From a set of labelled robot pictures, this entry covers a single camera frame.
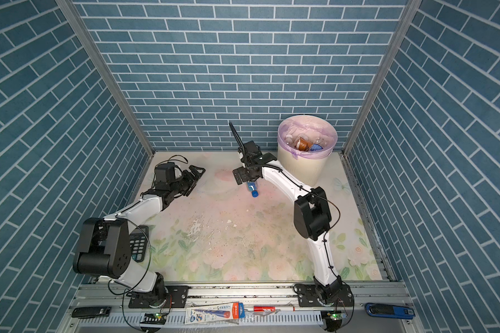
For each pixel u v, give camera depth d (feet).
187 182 2.70
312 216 1.77
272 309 2.32
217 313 2.28
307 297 2.41
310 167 2.91
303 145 3.14
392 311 2.22
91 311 2.22
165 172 2.32
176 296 2.41
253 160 2.36
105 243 3.01
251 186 3.33
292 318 2.31
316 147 2.99
